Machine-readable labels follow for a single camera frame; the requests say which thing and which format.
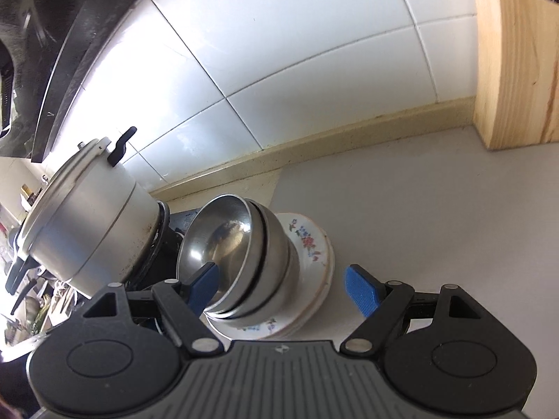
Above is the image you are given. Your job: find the steel bowl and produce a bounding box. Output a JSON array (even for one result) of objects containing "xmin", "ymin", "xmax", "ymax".
[
  {"xmin": 177, "ymin": 194, "xmax": 265, "ymax": 313},
  {"xmin": 206, "ymin": 200, "xmax": 298, "ymax": 327}
]

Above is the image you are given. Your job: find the black gas stove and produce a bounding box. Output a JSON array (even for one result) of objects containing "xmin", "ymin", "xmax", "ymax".
[{"xmin": 124, "ymin": 200, "xmax": 199, "ymax": 291}]

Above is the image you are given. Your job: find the floral white plate stack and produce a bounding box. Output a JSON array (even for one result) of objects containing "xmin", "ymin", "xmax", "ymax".
[{"xmin": 205, "ymin": 213, "xmax": 335, "ymax": 340}]

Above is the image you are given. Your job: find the aluminium cooking pot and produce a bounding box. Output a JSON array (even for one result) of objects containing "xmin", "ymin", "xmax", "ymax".
[{"xmin": 5, "ymin": 127, "xmax": 160, "ymax": 297}]

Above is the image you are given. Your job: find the wooden knife block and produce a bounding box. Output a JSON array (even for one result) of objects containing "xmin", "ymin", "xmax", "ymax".
[{"xmin": 473, "ymin": 0, "xmax": 558, "ymax": 150}]

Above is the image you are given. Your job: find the black range hood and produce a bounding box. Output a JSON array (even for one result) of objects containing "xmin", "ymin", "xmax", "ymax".
[{"xmin": 1, "ymin": 0, "xmax": 137, "ymax": 163}]

